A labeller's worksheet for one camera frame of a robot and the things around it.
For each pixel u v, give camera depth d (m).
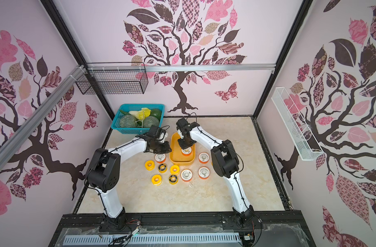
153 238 0.70
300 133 0.76
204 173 0.90
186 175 0.89
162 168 0.92
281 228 0.72
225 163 0.57
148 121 1.03
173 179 0.88
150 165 0.93
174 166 0.92
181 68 0.95
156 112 1.10
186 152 0.97
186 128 0.72
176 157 0.97
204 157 0.96
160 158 0.95
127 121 1.02
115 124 1.06
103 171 0.50
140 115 1.12
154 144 0.78
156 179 0.87
